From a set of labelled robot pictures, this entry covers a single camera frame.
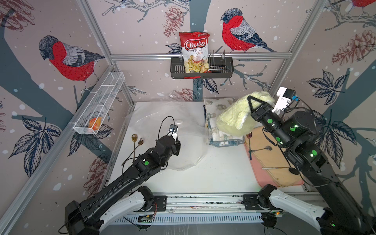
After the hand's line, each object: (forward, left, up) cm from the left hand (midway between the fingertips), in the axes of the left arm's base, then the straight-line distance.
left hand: (179, 134), depth 74 cm
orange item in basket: (0, +38, +10) cm, 39 cm away
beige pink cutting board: (-15, -55, -22) cm, 61 cm away
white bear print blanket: (+26, -21, -8) cm, 35 cm away
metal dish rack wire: (+43, -26, +11) cm, 52 cm away
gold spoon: (+11, +33, -21) cm, 41 cm away
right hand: (+1, -28, +27) cm, 39 cm away
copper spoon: (+7, +29, -23) cm, 38 cm away
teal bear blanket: (+3, -28, -14) cm, 32 cm away
